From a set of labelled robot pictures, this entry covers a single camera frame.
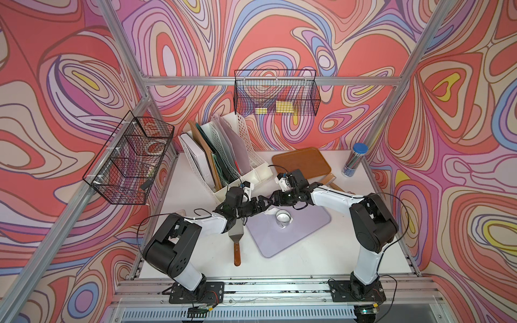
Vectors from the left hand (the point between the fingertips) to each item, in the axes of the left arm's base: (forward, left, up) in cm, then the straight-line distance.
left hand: (270, 205), depth 86 cm
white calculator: (+1, +41, -9) cm, 42 cm away
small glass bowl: (-5, -6, -10) cm, 13 cm away
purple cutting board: (-11, 0, -10) cm, 14 cm away
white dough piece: (-1, -7, -10) cm, 12 cm away
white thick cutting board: (+14, +30, +14) cm, 36 cm away
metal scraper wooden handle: (-8, +15, -11) cm, 20 cm away
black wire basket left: (+3, +55, +19) cm, 59 cm away
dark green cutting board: (+13, +19, +5) cm, 23 cm away
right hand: (+2, -2, -5) cm, 6 cm away
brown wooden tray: (+36, -24, -9) cm, 44 cm away
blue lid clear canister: (+25, -43, +9) cm, 51 cm away
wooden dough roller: (+21, -32, -9) cm, 40 cm away
